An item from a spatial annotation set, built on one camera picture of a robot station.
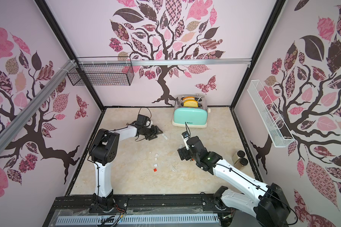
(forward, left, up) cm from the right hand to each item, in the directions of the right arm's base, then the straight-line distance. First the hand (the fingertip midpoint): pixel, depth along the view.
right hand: (186, 147), depth 81 cm
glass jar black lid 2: (-8, -33, -5) cm, 34 cm away
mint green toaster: (+28, -5, +4) cm, 28 cm away
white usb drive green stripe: (+16, +14, -12) cm, 24 cm away
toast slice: (+31, -5, +6) cm, 32 cm away
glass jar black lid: (-3, -32, -4) cm, 32 cm away
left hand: (+16, +18, -11) cm, 26 cm away
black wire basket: (+69, +70, +6) cm, 99 cm away
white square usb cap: (-5, +20, -13) cm, 24 cm away
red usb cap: (-9, +19, -13) cm, 25 cm away
